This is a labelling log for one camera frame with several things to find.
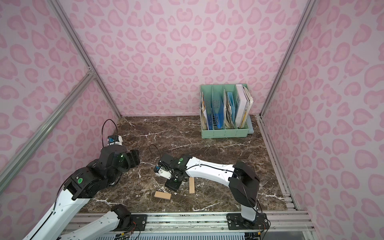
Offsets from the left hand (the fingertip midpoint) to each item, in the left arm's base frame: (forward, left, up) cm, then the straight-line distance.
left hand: (134, 151), depth 68 cm
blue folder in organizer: (+48, -46, -26) cm, 72 cm away
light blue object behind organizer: (+35, -66, -23) cm, 79 cm away
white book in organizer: (+37, -58, -2) cm, 69 cm away
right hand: (-7, -15, -20) cm, 26 cm away
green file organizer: (+52, -44, -19) cm, 71 cm away
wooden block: (-11, -9, -28) cm, 32 cm away
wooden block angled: (-6, -25, -26) cm, 37 cm away
